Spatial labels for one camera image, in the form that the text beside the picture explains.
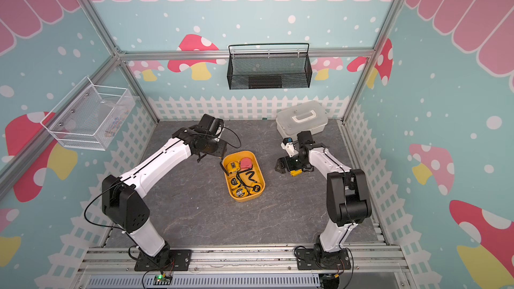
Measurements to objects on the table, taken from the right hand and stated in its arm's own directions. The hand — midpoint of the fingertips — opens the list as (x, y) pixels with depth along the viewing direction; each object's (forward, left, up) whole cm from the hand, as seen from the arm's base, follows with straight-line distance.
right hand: (285, 165), depth 93 cm
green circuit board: (-43, +48, -8) cm, 65 cm away
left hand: (+1, +29, +11) cm, 31 cm away
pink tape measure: (+5, +19, -5) cm, 20 cm away
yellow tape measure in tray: (-12, +21, -3) cm, 24 cm away
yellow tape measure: (-1, -5, -5) cm, 7 cm away
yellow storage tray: (-3, +13, -4) cm, 14 cm away
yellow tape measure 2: (+2, +25, -3) cm, 26 cm away
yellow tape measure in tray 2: (-10, +14, -4) cm, 17 cm away
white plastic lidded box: (+27, -14, +6) cm, 31 cm away
